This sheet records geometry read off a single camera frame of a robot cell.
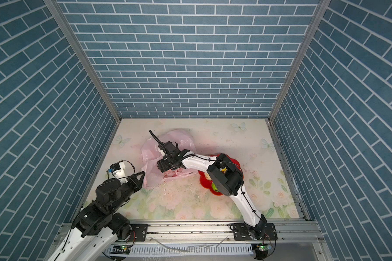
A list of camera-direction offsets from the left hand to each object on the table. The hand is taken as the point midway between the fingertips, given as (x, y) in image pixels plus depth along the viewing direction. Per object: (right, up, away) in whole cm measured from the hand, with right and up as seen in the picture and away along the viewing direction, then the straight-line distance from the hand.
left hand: (147, 173), depth 73 cm
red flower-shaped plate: (+27, -9, +16) cm, 32 cm away
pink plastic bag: (-4, +6, +18) cm, 20 cm away
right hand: (+1, +1, +20) cm, 20 cm away
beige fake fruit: (+28, -5, +14) cm, 32 cm away
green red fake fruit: (+31, -10, +10) cm, 34 cm away
